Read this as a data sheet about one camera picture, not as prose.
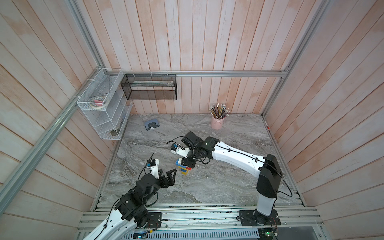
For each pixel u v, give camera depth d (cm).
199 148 58
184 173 88
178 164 80
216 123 106
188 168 82
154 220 73
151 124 111
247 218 74
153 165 66
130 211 53
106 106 72
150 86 104
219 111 107
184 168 82
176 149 70
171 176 67
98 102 73
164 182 66
